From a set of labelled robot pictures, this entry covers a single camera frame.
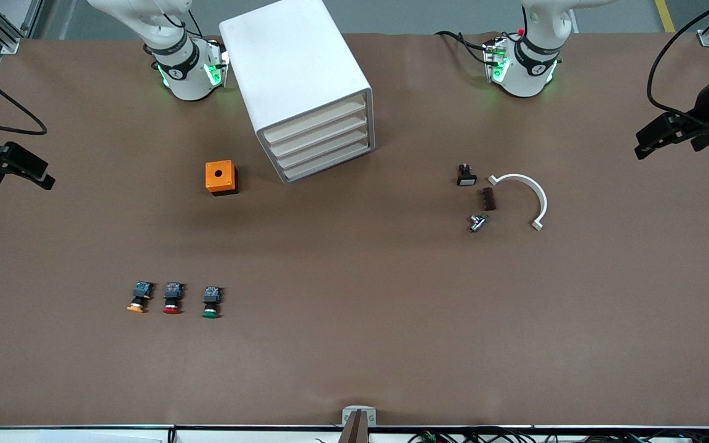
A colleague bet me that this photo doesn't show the green push button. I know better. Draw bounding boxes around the green push button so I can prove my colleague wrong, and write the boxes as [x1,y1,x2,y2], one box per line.
[201,285,225,319]

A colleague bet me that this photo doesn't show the yellow push button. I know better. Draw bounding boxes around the yellow push button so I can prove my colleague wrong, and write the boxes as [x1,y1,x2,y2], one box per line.
[127,281,155,313]

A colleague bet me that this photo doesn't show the red push button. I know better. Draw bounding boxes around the red push button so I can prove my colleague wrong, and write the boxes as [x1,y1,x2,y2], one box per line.
[162,282,185,315]

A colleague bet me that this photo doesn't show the orange box with hole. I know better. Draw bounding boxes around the orange box with hole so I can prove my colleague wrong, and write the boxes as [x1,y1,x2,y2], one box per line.
[205,160,239,197]

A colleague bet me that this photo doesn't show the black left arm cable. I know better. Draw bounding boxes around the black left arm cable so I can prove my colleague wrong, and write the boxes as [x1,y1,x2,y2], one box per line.
[646,0,709,119]

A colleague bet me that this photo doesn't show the white curved bracket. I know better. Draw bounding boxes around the white curved bracket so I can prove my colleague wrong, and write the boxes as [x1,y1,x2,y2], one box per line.
[488,174,548,231]

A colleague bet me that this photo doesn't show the black cable at arm base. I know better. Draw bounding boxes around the black cable at arm base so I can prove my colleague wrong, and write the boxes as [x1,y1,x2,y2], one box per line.
[435,30,494,66]

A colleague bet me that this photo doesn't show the tangled black cables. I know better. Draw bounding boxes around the tangled black cables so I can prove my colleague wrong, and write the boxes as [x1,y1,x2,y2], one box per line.
[409,428,709,443]

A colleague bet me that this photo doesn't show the grey metal clamp bracket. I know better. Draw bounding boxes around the grey metal clamp bracket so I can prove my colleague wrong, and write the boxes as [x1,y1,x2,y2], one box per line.
[342,406,377,428]

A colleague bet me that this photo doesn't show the dark tapered post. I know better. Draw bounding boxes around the dark tapered post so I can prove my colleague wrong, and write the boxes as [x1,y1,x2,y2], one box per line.
[338,410,371,443]

